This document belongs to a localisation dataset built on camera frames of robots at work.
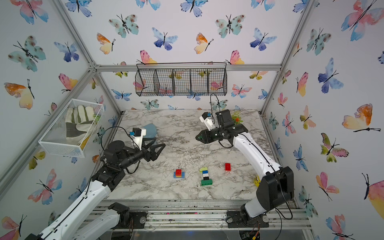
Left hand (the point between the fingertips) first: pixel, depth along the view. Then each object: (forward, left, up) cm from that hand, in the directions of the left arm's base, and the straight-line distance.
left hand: (161, 141), depth 70 cm
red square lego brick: (-5, -6, -23) cm, 24 cm away
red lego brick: (-1, -35, -27) cm, 44 cm away
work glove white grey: (+12, +43, +1) cm, 44 cm away
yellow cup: (-11, -49, -23) cm, 55 cm away
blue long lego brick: (-6, -8, -27) cm, 29 cm away
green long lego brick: (-10, -22, -26) cm, 35 cm away
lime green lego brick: (-2, -20, -26) cm, 33 cm away
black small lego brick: (-8, -21, -26) cm, 34 cm away
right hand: (+6, -18, -4) cm, 20 cm away
